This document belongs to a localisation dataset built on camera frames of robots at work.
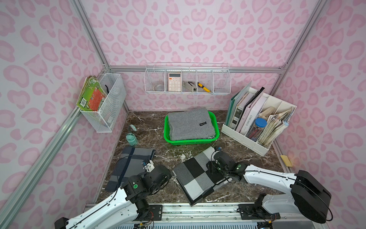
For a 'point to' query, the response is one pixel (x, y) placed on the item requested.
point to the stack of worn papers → (274, 125)
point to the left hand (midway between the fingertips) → (168, 173)
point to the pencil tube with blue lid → (257, 129)
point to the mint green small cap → (133, 127)
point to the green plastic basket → (215, 125)
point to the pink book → (247, 110)
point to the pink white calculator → (175, 81)
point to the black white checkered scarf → (194, 178)
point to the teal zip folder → (235, 100)
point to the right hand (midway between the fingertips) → (209, 164)
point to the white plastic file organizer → (267, 105)
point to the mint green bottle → (132, 139)
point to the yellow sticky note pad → (286, 160)
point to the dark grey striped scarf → (129, 163)
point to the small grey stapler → (189, 85)
